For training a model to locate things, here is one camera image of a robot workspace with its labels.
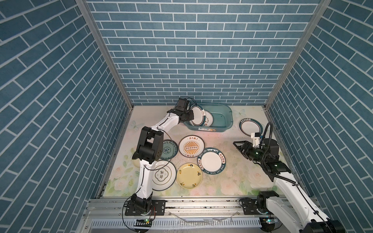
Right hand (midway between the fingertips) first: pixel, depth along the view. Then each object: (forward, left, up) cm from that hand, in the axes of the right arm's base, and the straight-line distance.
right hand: (236, 145), depth 79 cm
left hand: (+25, +25, -5) cm, 36 cm away
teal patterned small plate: (+3, +40, -17) cm, 43 cm away
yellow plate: (-13, +25, -16) cm, 33 cm away
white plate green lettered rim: (-2, +12, -17) cm, 21 cm away
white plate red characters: (+31, +14, -15) cm, 38 cm away
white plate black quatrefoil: (-14, +40, -16) cm, 46 cm away
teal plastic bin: (+33, +3, -15) cm, 37 cm away
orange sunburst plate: (+6, +26, -15) cm, 31 cm away
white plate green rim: (+27, -16, -15) cm, 35 cm away
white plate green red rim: (+31, +22, -10) cm, 39 cm away
